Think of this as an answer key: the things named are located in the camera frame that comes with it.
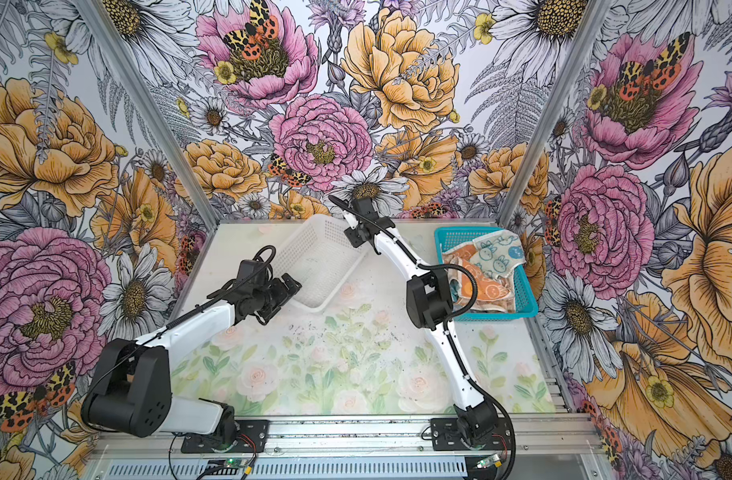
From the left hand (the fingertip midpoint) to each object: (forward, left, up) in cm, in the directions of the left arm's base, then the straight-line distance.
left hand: (292, 301), depth 90 cm
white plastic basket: (+24, -4, -8) cm, 25 cm away
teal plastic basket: (-2, -68, +4) cm, 68 cm away
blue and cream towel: (+17, -66, +1) cm, 68 cm away
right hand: (+24, -19, +2) cm, 31 cm away
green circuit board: (-38, +9, -7) cm, 40 cm away
